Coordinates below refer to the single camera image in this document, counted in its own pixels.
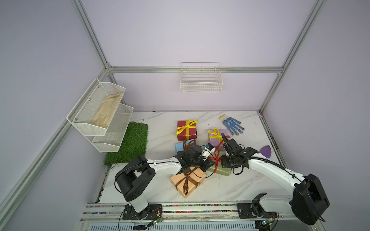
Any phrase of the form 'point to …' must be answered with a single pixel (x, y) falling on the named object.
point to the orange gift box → (199, 175)
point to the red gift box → (182, 136)
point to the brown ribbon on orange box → (187, 176)
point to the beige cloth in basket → (105, 110)
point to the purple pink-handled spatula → (266, 150)
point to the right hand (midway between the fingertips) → (226, 164)
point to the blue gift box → (180, 147)
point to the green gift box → (219, 169)
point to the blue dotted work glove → (231, 124)
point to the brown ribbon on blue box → (190, 143)
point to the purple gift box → (215, 138)
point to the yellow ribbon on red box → (188, 126)
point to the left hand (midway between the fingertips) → (212, 163)
